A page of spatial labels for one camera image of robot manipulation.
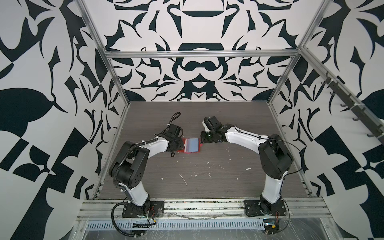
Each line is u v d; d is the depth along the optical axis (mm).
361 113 547
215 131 721
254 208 745
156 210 739
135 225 728
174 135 759
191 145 961
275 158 494
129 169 464
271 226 713
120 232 674
